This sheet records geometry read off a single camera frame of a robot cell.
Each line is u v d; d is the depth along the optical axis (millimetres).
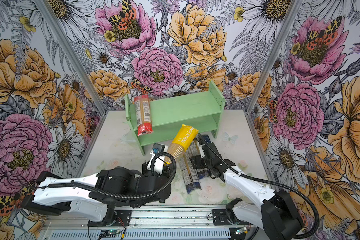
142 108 811
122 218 743
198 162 762
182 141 626
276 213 408
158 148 461
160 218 759
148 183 360
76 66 928
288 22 762
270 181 452
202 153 759
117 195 335
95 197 349
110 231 714
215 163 641
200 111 839
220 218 739
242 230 715
